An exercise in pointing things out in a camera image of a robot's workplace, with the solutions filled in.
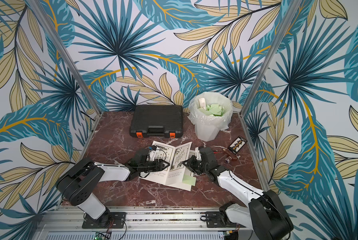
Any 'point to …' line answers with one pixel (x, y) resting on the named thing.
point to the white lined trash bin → (207, 127)
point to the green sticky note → (190, 180)
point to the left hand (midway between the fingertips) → (166, 166)
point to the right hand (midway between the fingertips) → (182, 162)
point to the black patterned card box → (237, 144)
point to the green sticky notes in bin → (213, 109)
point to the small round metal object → (227, 160)
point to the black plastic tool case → (157, 121)
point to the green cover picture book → (175, 156)
